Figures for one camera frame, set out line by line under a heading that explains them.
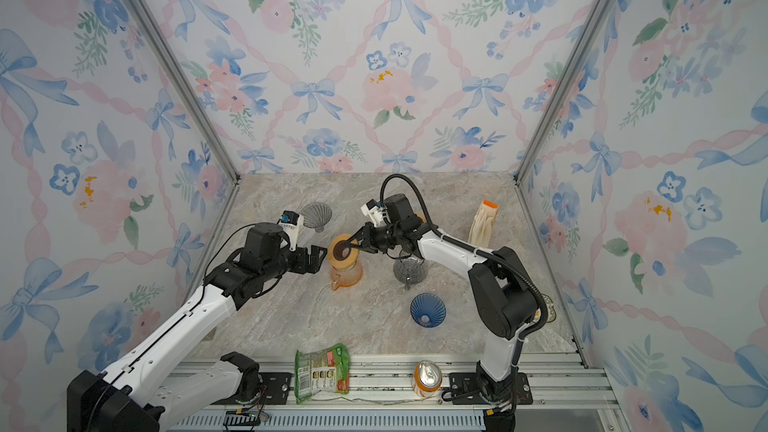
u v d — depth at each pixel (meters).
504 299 0.48
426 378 0.66
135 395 0.40
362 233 0.79
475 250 0.52
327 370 0.74
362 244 0.78
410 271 0.88
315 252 0.71
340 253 0.84
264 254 0.59
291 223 0.69
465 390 0.73
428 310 0.85
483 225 0.97
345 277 0.92
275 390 0.74
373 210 0.82
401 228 0.70
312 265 0.72
